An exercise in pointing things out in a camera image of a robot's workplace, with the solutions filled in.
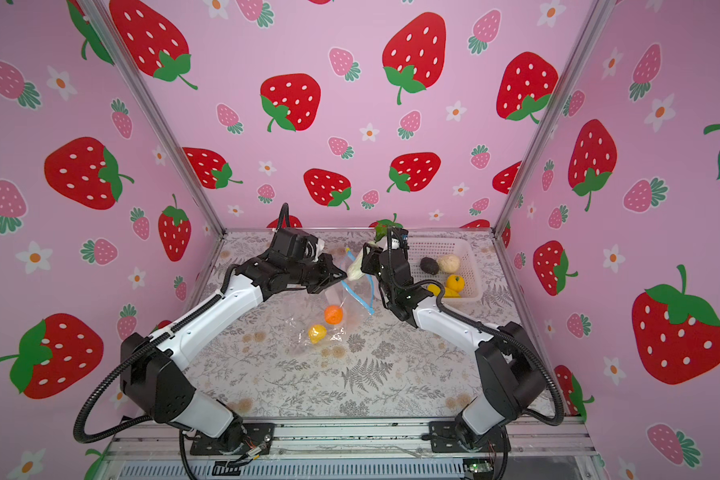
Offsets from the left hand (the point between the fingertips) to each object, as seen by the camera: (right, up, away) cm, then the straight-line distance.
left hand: (350, 273), depth 77 cm
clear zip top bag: (+2, -7, -1) cm, 7 cm away
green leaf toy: (+11, +17, +42) cm, 47 cm away
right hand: (+4, +8, +5) cm, 10 cm away
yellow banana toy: (+19, -3, -13) cm, 23 cm away
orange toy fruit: (-6, -13, +9) cm, 17 cm away
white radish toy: (+1, 0, +4) cm, 4 cm away
